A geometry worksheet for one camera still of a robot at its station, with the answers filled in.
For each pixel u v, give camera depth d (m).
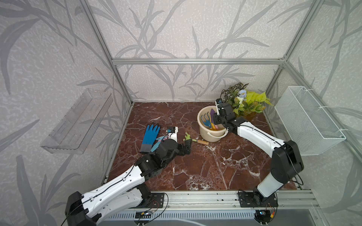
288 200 0.75
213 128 0.96
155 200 0.74
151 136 1.00
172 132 0.63
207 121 0.95
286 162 0.45
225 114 0.67
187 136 0.99
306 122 0.64
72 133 0.64
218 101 0.77
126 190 0.47
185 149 0.65
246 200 0.72
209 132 0.82
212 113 0.94
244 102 0.90
